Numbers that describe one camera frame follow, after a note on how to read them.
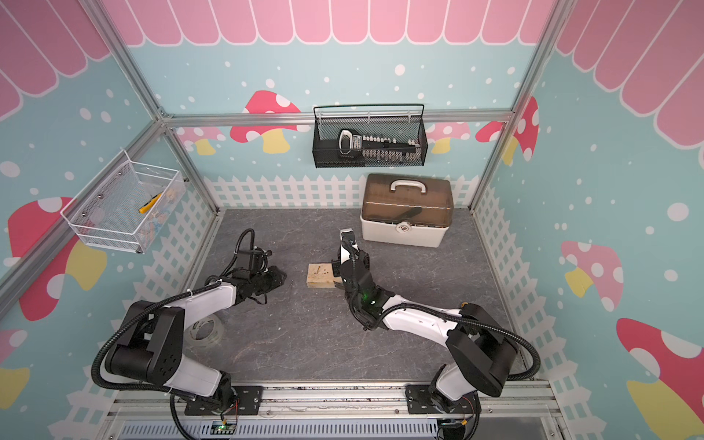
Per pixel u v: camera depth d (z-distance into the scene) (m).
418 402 0.74
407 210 0.95
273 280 0.85
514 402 0.74
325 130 0.93
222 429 0.73
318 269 0.95
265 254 0.81
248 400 0.74
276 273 0.85
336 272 0.73
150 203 0.76
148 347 0.45
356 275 0.60
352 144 0.89
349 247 0.65
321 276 0.95
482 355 0.43
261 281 0.82
